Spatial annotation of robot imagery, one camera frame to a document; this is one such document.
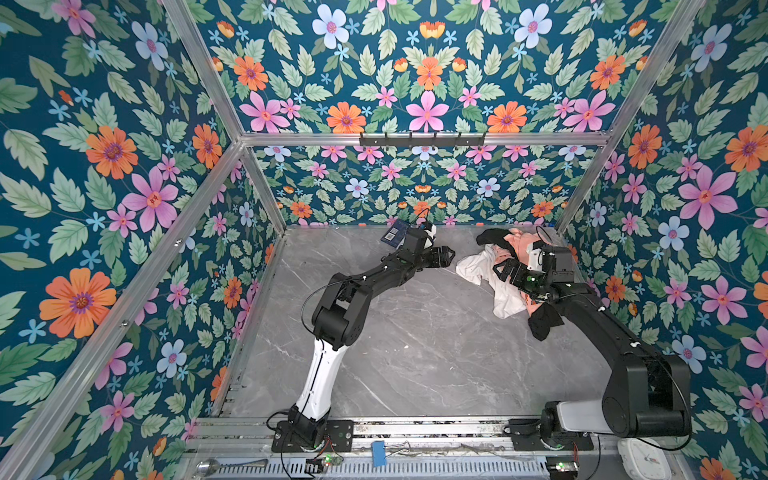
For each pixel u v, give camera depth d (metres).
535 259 0.76
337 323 0.58
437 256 0.88
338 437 0.73
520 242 1.01
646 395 0.42
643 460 0.68
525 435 0.73
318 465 0.72
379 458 0.71
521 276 0.77
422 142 0.93
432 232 0.91
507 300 0.96
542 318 0.91
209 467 0.68
